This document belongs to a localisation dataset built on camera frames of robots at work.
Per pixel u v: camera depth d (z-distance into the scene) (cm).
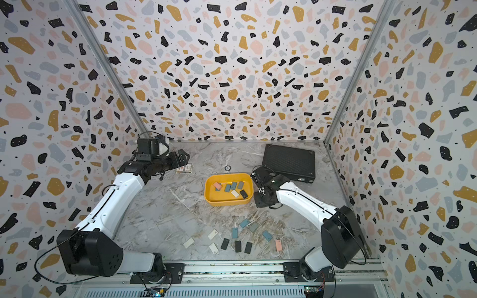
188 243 81
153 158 62
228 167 109
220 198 95
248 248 81
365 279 74
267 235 84
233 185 100
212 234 84
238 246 82
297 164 112
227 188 100
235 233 85
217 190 97
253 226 86
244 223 88
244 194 97
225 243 81
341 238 43
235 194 97
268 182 62
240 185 101
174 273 73
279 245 81
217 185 99
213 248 80
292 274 73
